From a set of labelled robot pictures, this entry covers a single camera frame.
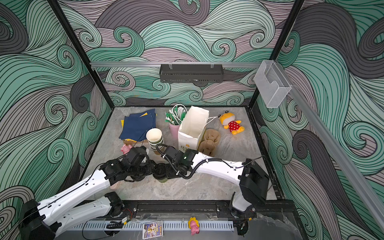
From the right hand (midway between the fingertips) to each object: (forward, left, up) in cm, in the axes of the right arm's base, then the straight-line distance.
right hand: (168, 176), depth 75 cm
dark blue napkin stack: (+36, +27, -4) cm, 45 cm away
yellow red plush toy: (+41, -38, -5) cm, 56 cm away
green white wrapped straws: (+36, -1, +6) cm, 36 cm away
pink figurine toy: (-20, -13, -7) cm, 24 cm away
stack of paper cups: (+20, +9, +6) cm, 23 cm away
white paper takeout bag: (+34, -13, -4) cm, 37 cm away
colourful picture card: (-22, +6, -8) cm, 24 cm away
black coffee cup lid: (+2, +4, +2) cm, 5 cm away
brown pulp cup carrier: (+20, -22, -4) cm, 30 cm away
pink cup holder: (+30, 0, -1) cm, 30 cm away
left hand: (+4, +6, +1) cm, 7 cm away
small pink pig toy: (+19, +30, -6) cm, 36 cm away
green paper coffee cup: (-1, +3, -5) cm, 6 cm away
